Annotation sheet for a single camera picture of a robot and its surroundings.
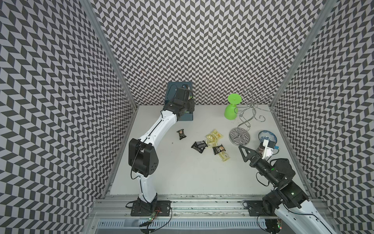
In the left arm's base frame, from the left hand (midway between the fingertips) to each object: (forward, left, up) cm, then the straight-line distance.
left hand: (189, 103), depth 87 cm
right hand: (-30, -26, -4) cm, 40 cm away
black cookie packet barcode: (-18, -6, -20) cm, 28 cm away
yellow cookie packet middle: (-15, -13, -22) cm, 30 cm away
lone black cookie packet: (-9, +6, -22) cm, 25 cm away
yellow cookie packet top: (-8, -18, -25) cm, 31 cm away
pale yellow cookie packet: (-24, -21, -23) cm, 39 cm away
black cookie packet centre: (-19, -18, -24) cm, 35 cm away
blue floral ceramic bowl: (-9, -52, -22) cm, 57 cm away
